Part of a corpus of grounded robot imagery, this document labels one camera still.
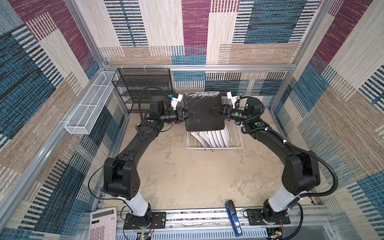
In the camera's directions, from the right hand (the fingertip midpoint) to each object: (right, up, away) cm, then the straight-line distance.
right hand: (212, 111), depth 76 cm
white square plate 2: (-3, -12, +7) cm, 14 cm away
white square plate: (-8, -12, +6) cm, 16 cm away
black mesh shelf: (-49, +21, +33) cm, 63 cm away
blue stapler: (+10, -52, -6) cm, 53 cm away
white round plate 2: (+3, -15, +11) cm, 19 cm away
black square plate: (-4, -4, 0) cm, 5 cm away
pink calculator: (-52, -54, -4) cm, 75 cm away
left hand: (-8, -1, -2) cm, 8 cm away
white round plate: (+1, -15, +11) cm, 19 cm away
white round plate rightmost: (+10, -14, +13) cm, 21 cm away
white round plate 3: (+6, -15, +11) cm, 20 cm away
